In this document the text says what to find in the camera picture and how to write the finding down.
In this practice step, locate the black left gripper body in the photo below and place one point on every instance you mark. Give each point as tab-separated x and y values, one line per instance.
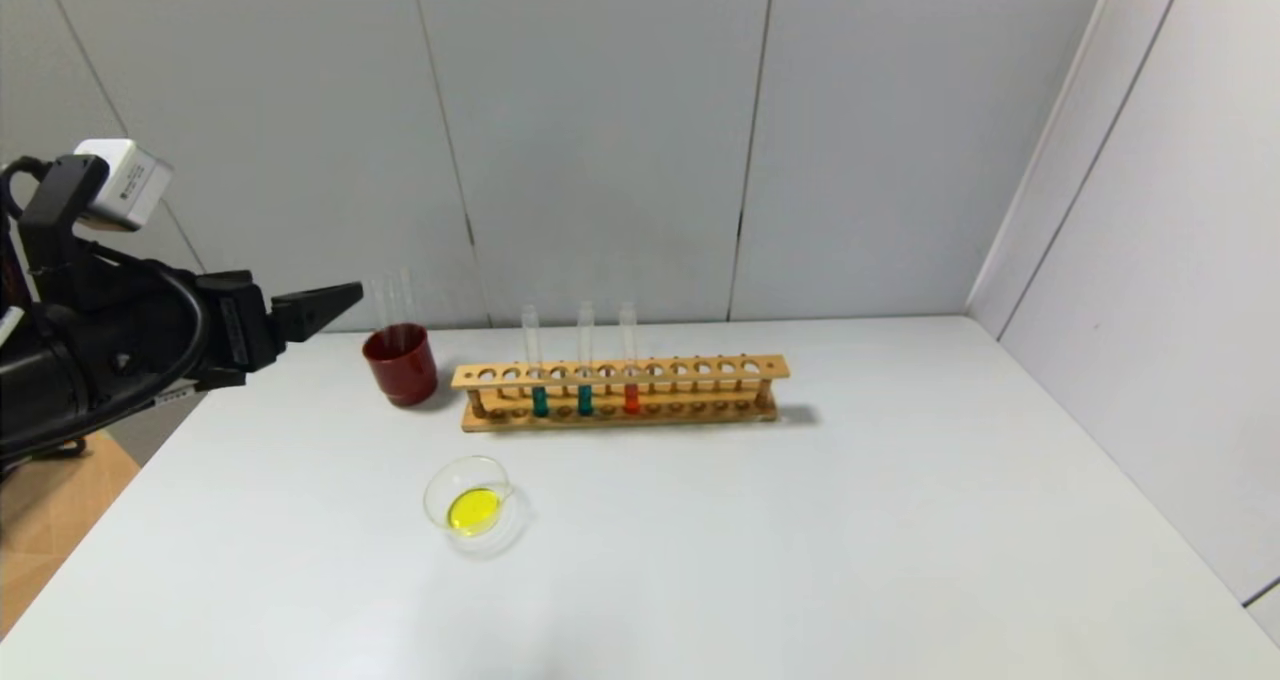
240	328

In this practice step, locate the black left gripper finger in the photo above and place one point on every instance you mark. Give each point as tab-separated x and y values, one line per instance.
310	310

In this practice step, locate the test tube with yellow liquid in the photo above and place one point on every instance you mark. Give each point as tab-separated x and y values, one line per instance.
382	305

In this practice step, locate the test tube with teal liquid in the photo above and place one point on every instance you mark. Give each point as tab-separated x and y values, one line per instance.
540	402

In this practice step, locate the black orange robot left arm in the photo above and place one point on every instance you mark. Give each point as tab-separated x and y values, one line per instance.
60	380

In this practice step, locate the empty glass test tube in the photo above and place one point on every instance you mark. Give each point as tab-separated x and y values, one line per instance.
406	305

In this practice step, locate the test tube with blue liquid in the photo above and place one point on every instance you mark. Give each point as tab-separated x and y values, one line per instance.
585	400

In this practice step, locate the test tube with red liquid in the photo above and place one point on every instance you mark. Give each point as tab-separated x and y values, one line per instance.
631	398

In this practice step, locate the wooden test tube rack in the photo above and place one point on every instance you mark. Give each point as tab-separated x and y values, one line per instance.
640	423

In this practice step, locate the dark red cup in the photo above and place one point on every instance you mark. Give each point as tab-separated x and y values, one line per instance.
405	375

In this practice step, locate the clear glass beaker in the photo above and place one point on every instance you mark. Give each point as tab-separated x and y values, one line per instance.
505	530

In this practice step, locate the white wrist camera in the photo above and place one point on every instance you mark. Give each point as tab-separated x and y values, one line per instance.
125	185

